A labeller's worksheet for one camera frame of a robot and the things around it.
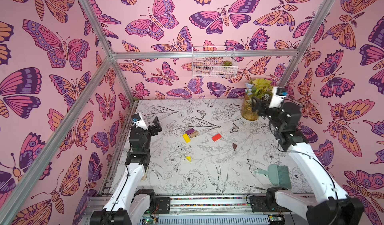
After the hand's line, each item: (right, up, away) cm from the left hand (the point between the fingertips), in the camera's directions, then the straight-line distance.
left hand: (151, 117), depth 80 cm
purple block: (+19, -11, +21) cm, 30 cm away
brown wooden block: (+23, -12, +20) cm, 33 cm away
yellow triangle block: (+20, -24, +8) cm, 32 cm away
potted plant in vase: (+66, +18, +18) cm, 70 cm away
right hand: (+56, +10, -7) cm, 58 cm away
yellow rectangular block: (+18, -15, +19) cm, 30 cm away
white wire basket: (+34, +35, +16) cm, 51 cm away
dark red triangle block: (+48, -19, +13) cm, 53 cm away
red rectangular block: (+38, -14, +21) cm, 45 cm away
